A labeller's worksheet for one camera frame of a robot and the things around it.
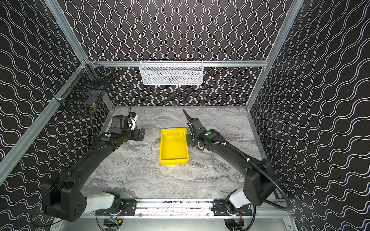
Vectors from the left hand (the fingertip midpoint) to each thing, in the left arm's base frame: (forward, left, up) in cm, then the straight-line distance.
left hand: (141, 129), depth 84 cm
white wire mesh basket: (+42, -14, +12) cm, 46 cm away
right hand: (-2, -30, -5) cm, 30 cm away
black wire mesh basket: (+28, +41, +8) cm, 50 cm away
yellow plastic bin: (0, -18, -17) cm, 25 cm away
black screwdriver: (-4, -27, +16) cm, 32 cm away
